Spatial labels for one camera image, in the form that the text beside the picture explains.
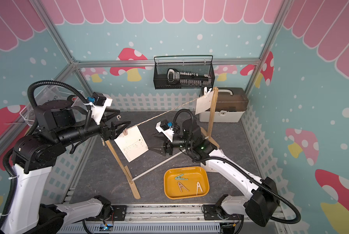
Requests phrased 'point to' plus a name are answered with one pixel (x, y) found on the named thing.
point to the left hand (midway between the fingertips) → (123, 120)
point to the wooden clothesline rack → (126, 169)
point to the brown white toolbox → (231, 104)
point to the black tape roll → (69, 98)
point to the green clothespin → (179, 178)
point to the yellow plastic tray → (185, 182)
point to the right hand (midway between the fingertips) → (152, 142)
